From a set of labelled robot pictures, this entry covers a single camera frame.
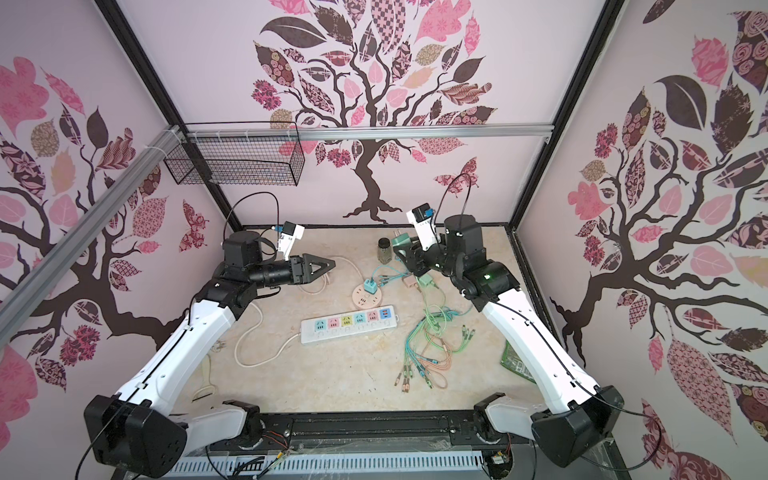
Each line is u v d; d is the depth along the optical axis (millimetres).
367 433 746
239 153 947
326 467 697
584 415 369
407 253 602
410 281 1012
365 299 953
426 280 1004
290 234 657
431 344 894
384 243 1029
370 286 949
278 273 623
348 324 900
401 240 674
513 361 841
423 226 590
